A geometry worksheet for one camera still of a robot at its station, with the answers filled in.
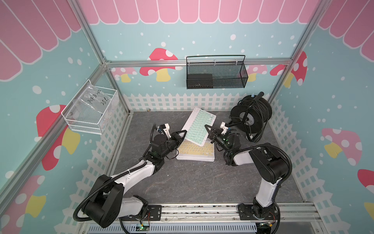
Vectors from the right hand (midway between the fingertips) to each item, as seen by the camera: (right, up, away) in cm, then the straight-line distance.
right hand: (204, 125), depth 83 cm
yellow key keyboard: (-8, -17, +12) cm, 22 cm away
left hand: (-9, -4, -3) cm, 11 cm away
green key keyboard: (-5, -1, +1) cm, 5 cm away
